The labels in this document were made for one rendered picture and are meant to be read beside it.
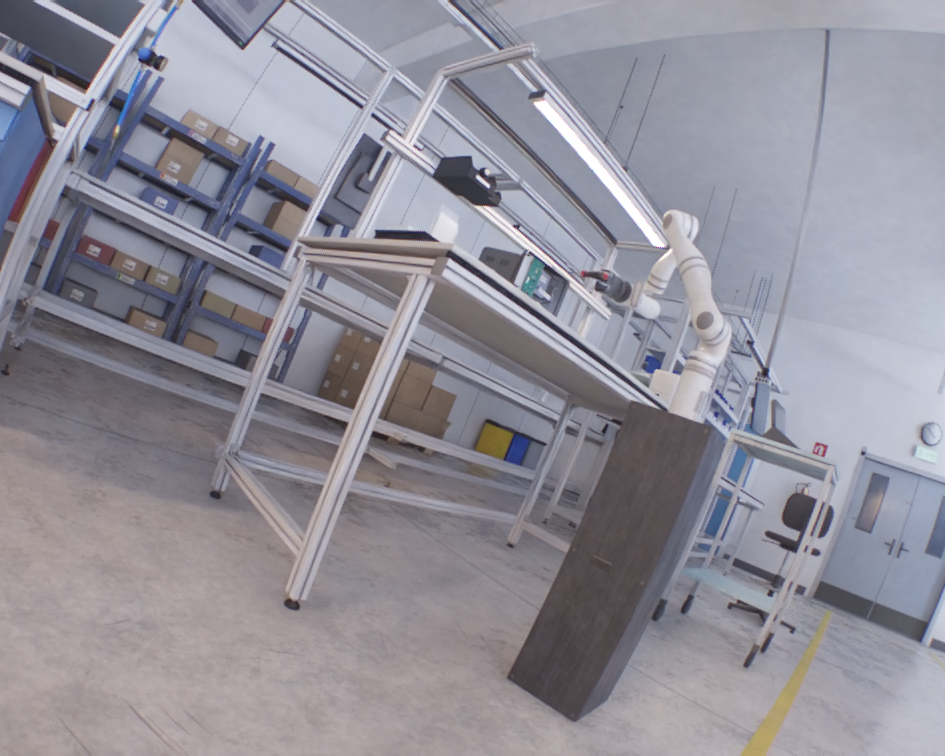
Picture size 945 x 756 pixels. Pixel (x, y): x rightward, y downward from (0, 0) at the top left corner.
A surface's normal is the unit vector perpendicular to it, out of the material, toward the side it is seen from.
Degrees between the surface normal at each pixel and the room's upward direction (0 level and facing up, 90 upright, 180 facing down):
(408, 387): 90
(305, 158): 90
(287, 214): 90
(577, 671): 90
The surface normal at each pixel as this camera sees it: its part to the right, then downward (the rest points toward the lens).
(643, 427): -0.56, -0.29
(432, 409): 0.66, 0.23
